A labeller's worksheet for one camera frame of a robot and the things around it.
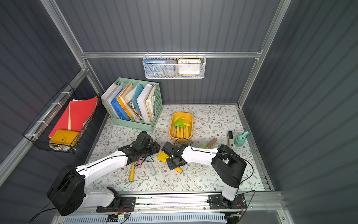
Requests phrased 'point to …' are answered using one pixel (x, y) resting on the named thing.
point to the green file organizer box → (158, 109)
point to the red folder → (76, 114)
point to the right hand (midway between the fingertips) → (174, 162)
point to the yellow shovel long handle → (187, 122)
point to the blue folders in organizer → (120, 111)
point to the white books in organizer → (146, 101)
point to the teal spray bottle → (239, 140)
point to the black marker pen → (230, 139)
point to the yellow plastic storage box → (181, 126)
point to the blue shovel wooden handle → (175, 131)
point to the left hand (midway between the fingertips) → (156, 146)
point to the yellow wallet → (64, 137)
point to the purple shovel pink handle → (139, 164)
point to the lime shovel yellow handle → (178, 122)
